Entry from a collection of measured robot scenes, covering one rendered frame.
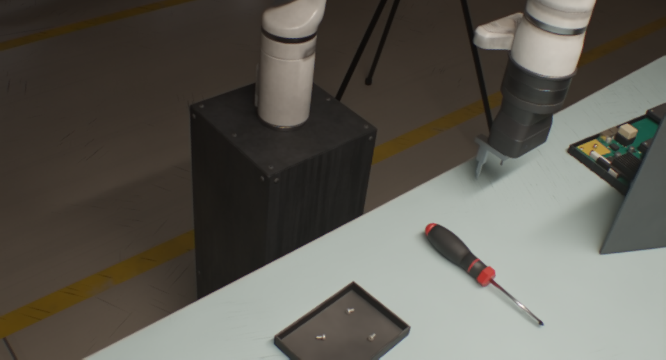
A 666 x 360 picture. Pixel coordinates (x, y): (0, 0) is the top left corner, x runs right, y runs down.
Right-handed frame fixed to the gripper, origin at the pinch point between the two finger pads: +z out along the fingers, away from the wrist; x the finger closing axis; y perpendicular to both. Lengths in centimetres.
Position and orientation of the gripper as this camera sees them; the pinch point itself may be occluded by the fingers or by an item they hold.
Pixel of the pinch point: (489, 171)
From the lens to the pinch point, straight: 90.7
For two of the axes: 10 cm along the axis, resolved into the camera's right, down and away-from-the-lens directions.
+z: -1.1, 7.8, 6.1
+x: 7.5, -3.4, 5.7
